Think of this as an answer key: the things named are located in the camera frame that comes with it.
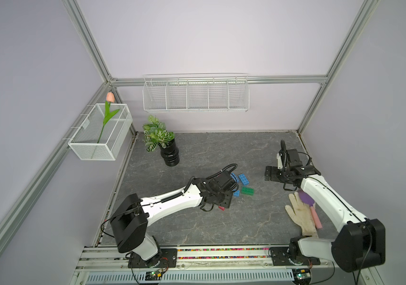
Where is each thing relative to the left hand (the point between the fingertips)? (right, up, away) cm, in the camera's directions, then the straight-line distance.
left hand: (225, 200), depth 79 cm
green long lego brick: (+13, +1, +14) cm, 19 cm away
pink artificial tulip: (-54, +39, +1) cm, 67 cm away
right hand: (+25, +11, +7) cm, 28 cm away
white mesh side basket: (-57, +27, -1) cm, 63 cm away
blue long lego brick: (+11, +6, +17) cm, 22 cm away
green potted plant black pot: (-33, +30, +4) cm, 44 cm away
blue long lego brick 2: (+7, 0, +12) cm, 14 cm away
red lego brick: (-3, 0, -10) cm, 10 cm away
